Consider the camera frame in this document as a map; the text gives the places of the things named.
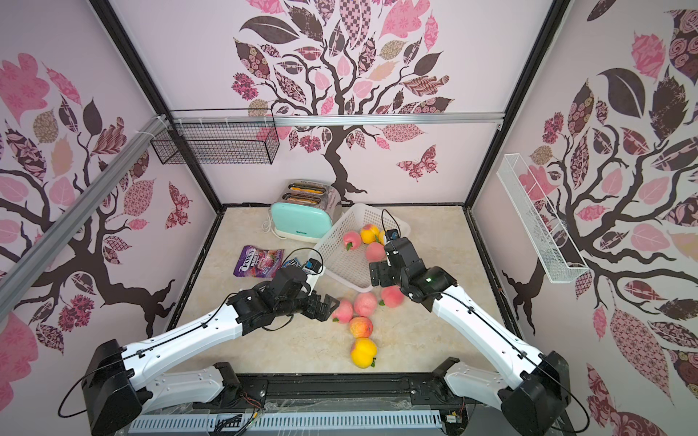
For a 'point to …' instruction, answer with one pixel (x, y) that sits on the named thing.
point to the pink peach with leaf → (352, 240)
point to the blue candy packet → (292, 262)
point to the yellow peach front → (363, 351)
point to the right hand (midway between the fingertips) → (387, 268)
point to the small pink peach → (374, 252)
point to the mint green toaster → (305, 210)
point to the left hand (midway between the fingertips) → (324, 304)
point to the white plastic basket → (352, 266)
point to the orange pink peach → (361, 326)
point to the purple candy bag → (254, 262)
